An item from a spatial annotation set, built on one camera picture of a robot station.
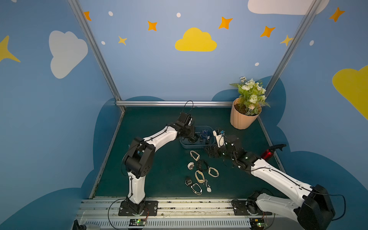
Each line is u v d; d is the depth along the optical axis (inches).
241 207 29.9
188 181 31.5
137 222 28.1
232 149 23.9
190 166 33.1
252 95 35.5
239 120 39.3
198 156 36.0
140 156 20.1
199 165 34.5
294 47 32.7
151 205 29.7
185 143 37.7
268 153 33.4
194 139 38.7
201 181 32.3
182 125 28.9
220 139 27.0
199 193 30.9
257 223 28.1
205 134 41.1
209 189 31.6
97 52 33.3
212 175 33.7
